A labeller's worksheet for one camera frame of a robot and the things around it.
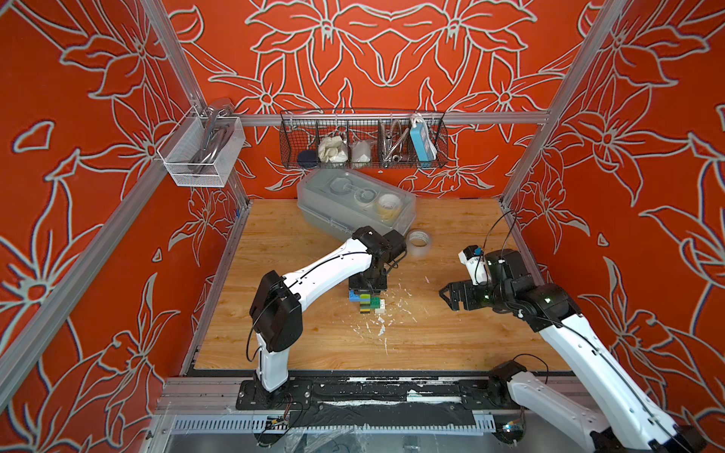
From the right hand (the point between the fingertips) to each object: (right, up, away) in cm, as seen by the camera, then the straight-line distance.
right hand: (449, 289), depth 72 cm
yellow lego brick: (-22, -10, +16) cm, 29 cm away
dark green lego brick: (-19, -7, +13) cm, 24 cm away
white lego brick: (-16, -9, +14) cm, 24 cm away
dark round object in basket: (-41, +40, +24) cm, 62 cm away
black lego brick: (-22, -9, +15) cm, 28 cm away
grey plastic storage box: (-29, +25, +25) cm, 46 cm away
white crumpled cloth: (-33, +42, +21) cm, 57 cm away
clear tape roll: (-1, +10, +35) cm, 36 cm away
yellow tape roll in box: (-13, +23, +23) cm, 35 cm away
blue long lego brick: (-24, -4, +7) cm, 26 cm away
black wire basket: (-30, +48, +27) cm, 62 cm away
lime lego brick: (-22, -5, +8) cm, 24 cm away
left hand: (-20, -3, +8) cm, 21 cm away
